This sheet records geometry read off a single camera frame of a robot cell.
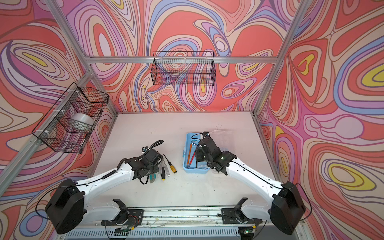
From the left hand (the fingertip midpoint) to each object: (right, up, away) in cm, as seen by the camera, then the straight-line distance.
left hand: (157, 165), depth 86 cm
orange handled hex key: (+18, +4, +10) cm, 21 cm away
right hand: (+25, +8, -5) cm, 26 cm away
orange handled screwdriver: (+8, -2, +4) cm, 9 cm away
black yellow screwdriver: (+3, -3, +3) cm, 5 cm away
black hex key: (+23, 0, +5) cm, 23 cm away
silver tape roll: (-33, +26, -16) cm, 45 cm away
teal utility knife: (-1, -6, -5) cm, 8 cm away
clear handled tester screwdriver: (+5, -3, +3) cm, 7 cm away
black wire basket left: (-42, +23, -13) cm, 50 cm away
